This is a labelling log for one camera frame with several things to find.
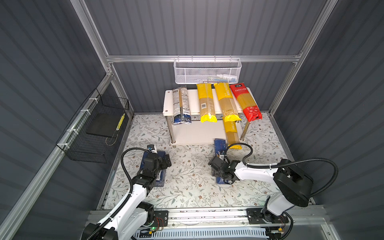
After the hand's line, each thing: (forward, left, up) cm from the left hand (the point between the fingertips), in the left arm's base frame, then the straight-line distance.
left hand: (161, 156), depth 85 cm
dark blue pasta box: (-12, -1, -3) cm, 12 cm away
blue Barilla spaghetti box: (+5, -35, -2) cm, 36 cm away
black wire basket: (+6, +30, +19) cm, 36 cm away
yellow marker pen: (+13, +20, +17) cm, 29 cm away
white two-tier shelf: (+18, -23, -2) cm, 29 cm away
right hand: (-6, -34, -10) cm, 36 cm away
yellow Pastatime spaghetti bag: (+18, -45, 0) cm, 48 cm away
